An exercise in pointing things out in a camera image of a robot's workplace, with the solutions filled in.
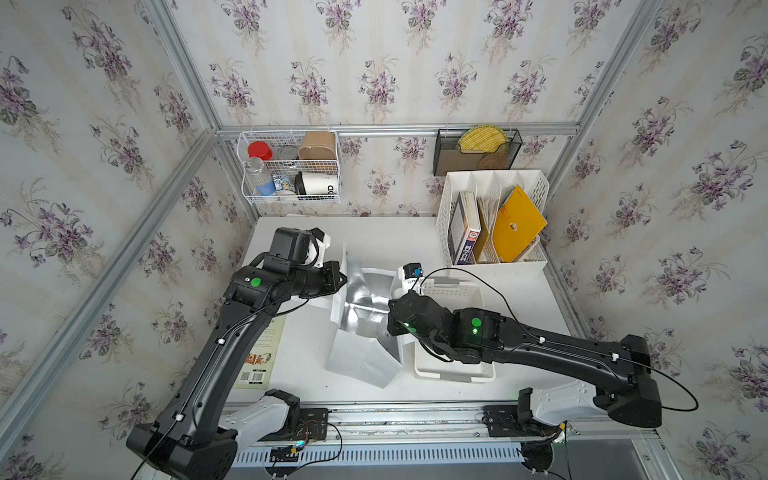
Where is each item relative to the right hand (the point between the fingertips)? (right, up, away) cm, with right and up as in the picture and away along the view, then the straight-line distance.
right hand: (389, 305), depth 68 cm
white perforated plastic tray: (+22, -2, +27) cm, 35 cm away
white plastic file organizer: (+47, +8, +28) cm, 55 cm away
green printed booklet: (-36, -21, +14) cm, 44 cm away
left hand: (-9, +6, 0) cm, 10 cm away
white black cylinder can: (-22, +34, +27) cm, 48 cm away
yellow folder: (+43, +21, +28) cm, 55 cm away
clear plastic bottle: (-40, +34, +23) cm, 57 cm away
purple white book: (+22, +19, +17) cm, 34 cm away
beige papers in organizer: (+31, +25, +23) cm, 46 cm away
